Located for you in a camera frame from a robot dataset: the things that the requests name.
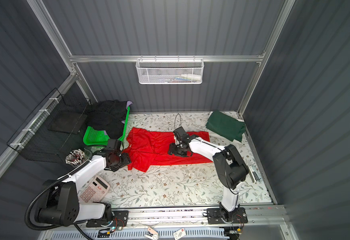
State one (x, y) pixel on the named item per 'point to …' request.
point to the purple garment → (128, 103)
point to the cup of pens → (78, 157)
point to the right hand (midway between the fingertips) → (172, 153)
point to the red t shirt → (145, 148)
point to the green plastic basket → (95, 137)
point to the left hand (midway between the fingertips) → (126, 162)
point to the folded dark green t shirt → (228, 128)
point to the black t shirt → (107, 115)
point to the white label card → (179, 234)
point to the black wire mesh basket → (43, 137)
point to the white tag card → (152, 233)
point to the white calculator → (96, 191)
